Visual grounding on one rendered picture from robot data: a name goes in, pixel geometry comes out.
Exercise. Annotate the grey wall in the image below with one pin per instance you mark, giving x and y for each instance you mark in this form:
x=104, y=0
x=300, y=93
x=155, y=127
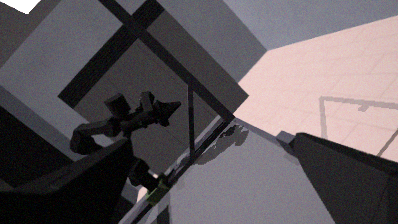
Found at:
x=4, y=186

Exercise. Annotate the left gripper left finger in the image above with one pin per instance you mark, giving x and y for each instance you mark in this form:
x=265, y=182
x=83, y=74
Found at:
x=84, y=192

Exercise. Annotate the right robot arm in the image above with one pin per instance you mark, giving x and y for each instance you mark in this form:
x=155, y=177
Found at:
x=119, y=107

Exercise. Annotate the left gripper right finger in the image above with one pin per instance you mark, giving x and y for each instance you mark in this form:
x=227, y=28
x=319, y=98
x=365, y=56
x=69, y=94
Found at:
x=355, y=187

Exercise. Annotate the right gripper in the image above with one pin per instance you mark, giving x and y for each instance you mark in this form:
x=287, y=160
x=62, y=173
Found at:
x=164, y=110

